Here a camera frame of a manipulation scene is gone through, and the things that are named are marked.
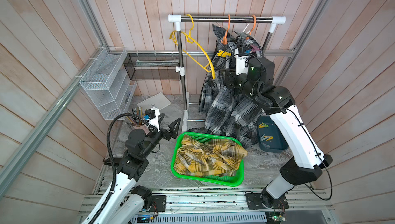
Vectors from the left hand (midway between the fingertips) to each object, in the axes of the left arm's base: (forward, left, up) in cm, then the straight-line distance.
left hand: (172, 118), depth 68 cm
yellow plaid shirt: (-10, -13, -21) cm, 26 cm away
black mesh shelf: (+49, +19, -6) cm, 53 cm away
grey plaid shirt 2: (+3, -35, +3) cm, 35 cm away
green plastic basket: (-19, -30, -29) cm, 46 cm away
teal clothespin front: (+7, -53, -30) cm, 62 cm away
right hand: (+13, -22, +17) cm, 31 cm away
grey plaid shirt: (+8, -21, +2) cm, 23 cm away
